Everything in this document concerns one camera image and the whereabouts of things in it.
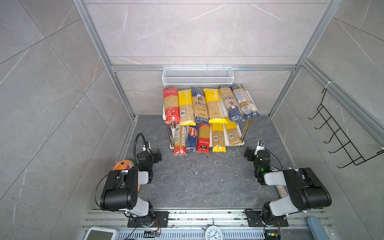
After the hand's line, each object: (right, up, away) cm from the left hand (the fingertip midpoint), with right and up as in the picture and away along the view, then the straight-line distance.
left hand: (150, 147), depth 94 cm
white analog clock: (+37, -36, -26) cm, 58 cm away
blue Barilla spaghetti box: (+27, +9, +2) cm, 29 cm away
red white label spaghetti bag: (+20, +5, -1) cm, 20 cm away
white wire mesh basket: (+38, +46, +4) cm, 59 cm away
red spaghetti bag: (+34, +6, +1) cm, 35 cm away
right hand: (+67, 0, 0) cm, 67 cm away
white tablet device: (-14, -36, -27) cm, 47 cm away
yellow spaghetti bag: (+44, +5, +1) cm, 44 cm away
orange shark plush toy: (-11, -9, -11) cm, 18 cm away
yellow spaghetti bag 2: (+54, +8, +2) cm, 55 cm away
